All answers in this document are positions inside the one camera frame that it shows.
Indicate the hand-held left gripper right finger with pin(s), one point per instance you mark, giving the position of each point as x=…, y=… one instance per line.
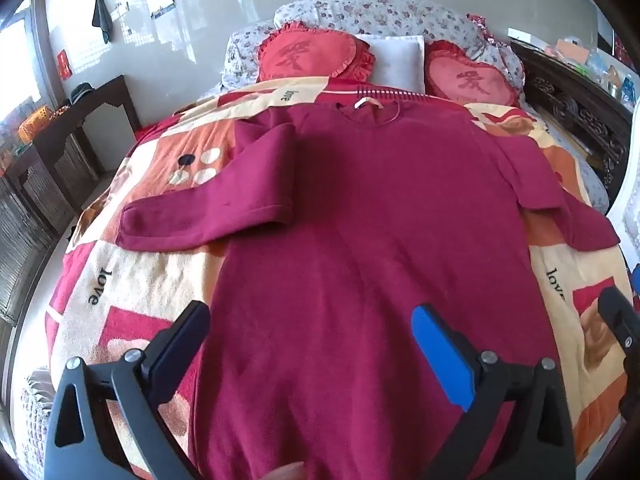
x=440, y=355

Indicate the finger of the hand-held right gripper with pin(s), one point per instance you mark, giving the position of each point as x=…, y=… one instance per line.
x=617, y=316

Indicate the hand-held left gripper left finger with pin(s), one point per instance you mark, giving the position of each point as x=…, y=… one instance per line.
x=175, y=350

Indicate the maroon knit sweater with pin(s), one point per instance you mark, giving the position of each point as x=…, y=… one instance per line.
x=350, y=210

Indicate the person's left hand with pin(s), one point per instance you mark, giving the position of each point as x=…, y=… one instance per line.
x=285, y=473

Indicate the printed orange and red blanket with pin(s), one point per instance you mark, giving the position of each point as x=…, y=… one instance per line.
x=150, y=270

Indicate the floral bed sheet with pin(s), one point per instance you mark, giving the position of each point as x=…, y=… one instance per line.
x=585, y=180

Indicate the white lace bed skirt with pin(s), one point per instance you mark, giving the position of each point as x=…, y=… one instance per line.
x=35, y=410

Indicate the dark carved wooden headboard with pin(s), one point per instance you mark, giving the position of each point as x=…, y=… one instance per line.
x=575, y=110

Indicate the dark wooden cabinet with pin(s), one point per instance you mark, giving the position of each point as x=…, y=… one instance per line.
x=75, y=150

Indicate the pile of assorted clutter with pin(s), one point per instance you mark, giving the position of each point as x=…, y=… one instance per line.
x=600, y=65

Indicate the orange basket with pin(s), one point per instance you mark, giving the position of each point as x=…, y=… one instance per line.
x=35, y=122

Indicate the black hat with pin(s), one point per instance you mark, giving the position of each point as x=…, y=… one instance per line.
x=81, y=92

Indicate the red heart-shaped frilled pillow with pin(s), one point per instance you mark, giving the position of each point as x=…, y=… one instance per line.
x=470, y=80
x=305, y=55

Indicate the white pillow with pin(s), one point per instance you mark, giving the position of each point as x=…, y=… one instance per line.
x=395, y=60

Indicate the red patterned cloth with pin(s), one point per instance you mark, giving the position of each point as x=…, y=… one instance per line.
x=480, y=25

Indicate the window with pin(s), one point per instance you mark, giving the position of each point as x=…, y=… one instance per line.
x=20, y=60

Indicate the black hanging cloth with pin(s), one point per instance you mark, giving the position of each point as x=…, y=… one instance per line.
x=102, y=15

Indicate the floral quilt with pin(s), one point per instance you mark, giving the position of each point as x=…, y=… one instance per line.
x=390, y=10

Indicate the red wall sticker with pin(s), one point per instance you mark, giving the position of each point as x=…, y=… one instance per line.
x=64, y=64

